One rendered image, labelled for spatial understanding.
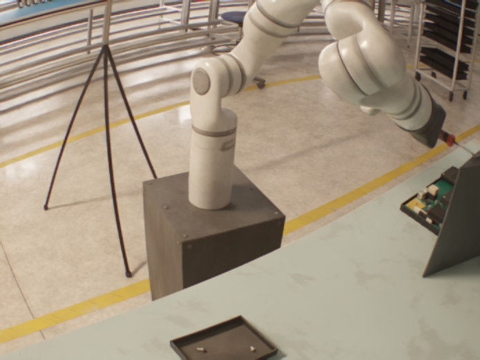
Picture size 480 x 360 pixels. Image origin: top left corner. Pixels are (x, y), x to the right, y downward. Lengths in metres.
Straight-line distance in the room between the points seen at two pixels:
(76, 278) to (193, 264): 1.19
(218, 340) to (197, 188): 0.54
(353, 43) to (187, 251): 0.65
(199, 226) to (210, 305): 0.41
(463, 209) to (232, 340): 0.40
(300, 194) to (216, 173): 1.76
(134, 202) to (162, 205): 1.53
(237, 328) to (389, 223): 0.37
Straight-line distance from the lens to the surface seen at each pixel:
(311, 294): 0.71
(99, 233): 2.44
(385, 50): 0.51
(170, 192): 1.16
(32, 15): 3.56
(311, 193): 2.82
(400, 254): 0.83
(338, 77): 0.52
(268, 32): 0.87
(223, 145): 1.04
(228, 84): 0.98
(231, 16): 3.89
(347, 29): 0.58
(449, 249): 0.79
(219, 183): 1.08
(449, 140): 0.83
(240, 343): 0.63
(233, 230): 1.06
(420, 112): 0.64
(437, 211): 0.92
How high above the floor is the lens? 1.48
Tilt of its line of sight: 32 degrees down
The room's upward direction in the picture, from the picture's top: 6 degrees clockwise
